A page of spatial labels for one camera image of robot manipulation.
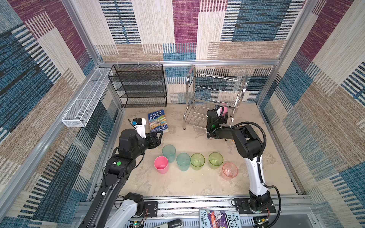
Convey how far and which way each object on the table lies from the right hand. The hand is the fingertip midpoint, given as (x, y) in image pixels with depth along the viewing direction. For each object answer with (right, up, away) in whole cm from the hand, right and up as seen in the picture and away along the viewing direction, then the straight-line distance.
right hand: (220, 111), depth 103 cm
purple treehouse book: (-9, -53, -34) cm, 64 cm away
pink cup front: (-40, -32, -17) cm, 54 cm away
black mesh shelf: (-59, +20, +6) cm, 63 cm away
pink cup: (+2, +1, -5) cm, 6 cm away
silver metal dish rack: (-10, +16, +12) cm, 23 cm away
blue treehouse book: (-46, -7, +4) cm, 47 cm away
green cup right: (-7, -30, -14) cm, 34 cm away
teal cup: (-34, -24, -20) cm, 47 cm away
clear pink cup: (+1, -36, -18) cm, 40 cm away
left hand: (-39, -11, -33) cm, 52 cm away
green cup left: (-18, -31, -14) cm, 39 cm away
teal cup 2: (-26, -31, -16) cm, 44 cm away
